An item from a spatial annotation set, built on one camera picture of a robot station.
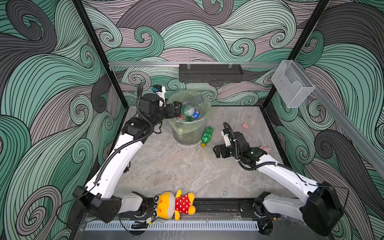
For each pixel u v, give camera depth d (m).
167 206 0.68
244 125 1.07
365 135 0.55
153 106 0.49
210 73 0.94
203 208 0.74
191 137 0.92
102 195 0.37
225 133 0.73
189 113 0.87
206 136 0.97
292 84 0.78
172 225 0.70
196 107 0.92
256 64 0.95
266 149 0.92
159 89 0.58
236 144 0.61
